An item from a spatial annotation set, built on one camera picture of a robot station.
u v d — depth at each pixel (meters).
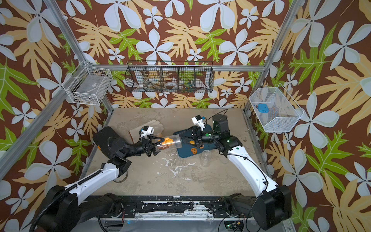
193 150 0.96
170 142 0.65
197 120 0.67
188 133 0.62
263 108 0.85
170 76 0.98
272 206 0.38
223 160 0.92
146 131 0.70
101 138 0.96
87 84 0.85
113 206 0.63
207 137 0.62
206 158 0.91
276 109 0.84
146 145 0.62
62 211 0.40
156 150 0.69
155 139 0.65
